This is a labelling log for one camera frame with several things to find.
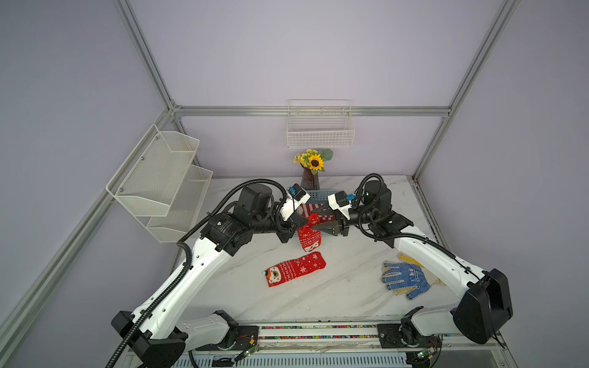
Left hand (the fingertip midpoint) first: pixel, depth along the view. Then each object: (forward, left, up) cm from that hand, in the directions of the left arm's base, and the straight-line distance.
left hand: (302, 224), depth 65 cm
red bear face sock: (-2, +6, -31) cm, 31 cm away
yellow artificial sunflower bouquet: (+38, -5, -8) cm, 39 cm away
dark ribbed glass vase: (+35, -3, -17) cm, 39 cm away
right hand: (+3, -4, -2) cm, 5 cm away
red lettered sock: (+2, -3, -12) cm, 12 cm away
